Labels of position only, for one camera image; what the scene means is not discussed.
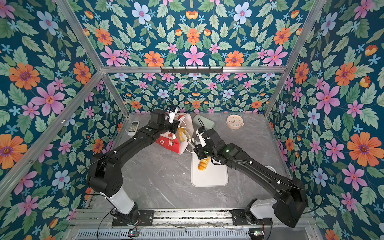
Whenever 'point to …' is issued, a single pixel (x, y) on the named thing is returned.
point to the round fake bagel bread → (183, 136)
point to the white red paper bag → (171, 141)
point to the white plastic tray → (213, 175)
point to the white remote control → (133, 128)
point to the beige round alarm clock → (235, 121)
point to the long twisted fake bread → (203, 163)
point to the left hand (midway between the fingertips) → (180, 117)
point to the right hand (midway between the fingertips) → (195, 148)
